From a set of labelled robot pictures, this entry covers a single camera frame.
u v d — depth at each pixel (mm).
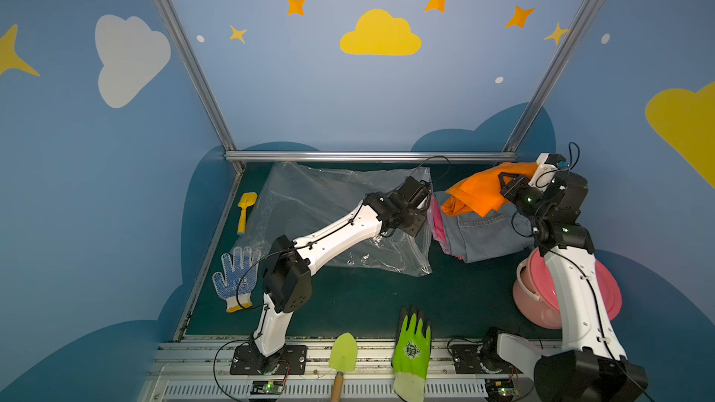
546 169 634
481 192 755
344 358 753
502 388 716
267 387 709
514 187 637
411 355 747
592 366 378
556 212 536
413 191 615
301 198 1038
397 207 610
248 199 1075
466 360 745
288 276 468
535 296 699
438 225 991
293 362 738
